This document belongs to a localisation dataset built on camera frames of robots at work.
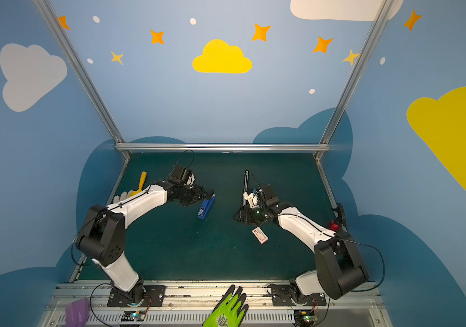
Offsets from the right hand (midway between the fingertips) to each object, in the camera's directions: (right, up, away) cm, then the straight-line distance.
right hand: (239, 217), depth 85 cm
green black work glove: (-3, -30, -14) cm, 33 cm away
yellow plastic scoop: (-51, +14, +23) cm, 58 cm away
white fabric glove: (-58, +7, +17) cm, 61 cm away
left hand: (-14, +8, +6) cm, 18 cm away
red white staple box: (+10, -9, +4) cm, 14 cm away
